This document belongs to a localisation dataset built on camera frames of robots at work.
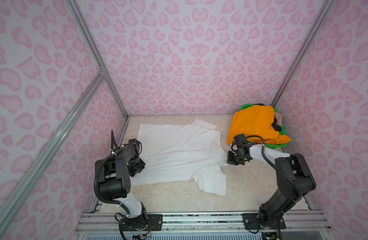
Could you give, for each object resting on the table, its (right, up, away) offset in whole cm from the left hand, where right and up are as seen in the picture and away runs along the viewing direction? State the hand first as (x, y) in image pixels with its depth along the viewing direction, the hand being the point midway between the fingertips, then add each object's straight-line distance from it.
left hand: (140, 170), depth 90 cm
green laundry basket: (+90, +23, +7) cm, 93 cm away
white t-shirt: (+19, +8, +10) cm, 23 cm away
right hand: (+53, +6, +2) cm, 53 cm away
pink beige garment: (+91, +33, +13) cm, 98 cm away
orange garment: (+72, +30, +4) cm, 78 cm away
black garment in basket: (+86, +26, +7) cm, 90 cm away
